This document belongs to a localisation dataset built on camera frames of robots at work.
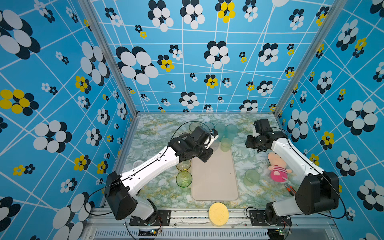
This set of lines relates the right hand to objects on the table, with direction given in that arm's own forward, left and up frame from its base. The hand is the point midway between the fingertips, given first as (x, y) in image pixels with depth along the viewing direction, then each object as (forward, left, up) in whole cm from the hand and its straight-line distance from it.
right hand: (250, 143), depth 87 cm
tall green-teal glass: (+14, +8, -6) cm, 17 cm away
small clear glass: (+5, +20, -10) cm, 22 cm away
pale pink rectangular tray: (-16, +20, -16) cm, 30 cm away
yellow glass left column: (-10, +39, -9) cm, 42 cm away
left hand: (-10, +24, +9) cm, 27 cm away
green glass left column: (-19, +39, -7) cm, 44 cm away
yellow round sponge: (-35, +21, -9) cm, 42 cm away
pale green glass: (-16, 0, -11) cm, 20 cm away
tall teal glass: (+13, +15, -4) cm, 21 cm away
